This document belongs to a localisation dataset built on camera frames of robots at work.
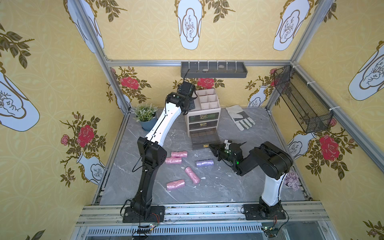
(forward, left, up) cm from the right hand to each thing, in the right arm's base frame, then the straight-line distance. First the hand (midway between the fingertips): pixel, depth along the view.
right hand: (208, 147), depth 91 cm
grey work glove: (+31, -27, -7) cm, 41 cm away
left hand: (+18, +11, +18) cm, 27 cm away
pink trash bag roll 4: (-22, +17, -2) cm, 28 cm away
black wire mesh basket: (+13, -56, +20) cm, 61 cm away
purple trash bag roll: (-9, +2, -3) cm, 9 cm away
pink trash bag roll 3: (-18, +7, -4) cm, 20 cm away
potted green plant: (+16, +39, +11) cm, 44 cm away
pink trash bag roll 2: (-8, +21, -3) cm, 22 cm away
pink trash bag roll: (-4, +18, -3) cm, 18 cm away
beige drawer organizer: (+13, +4, +7) cm, 15 cm away
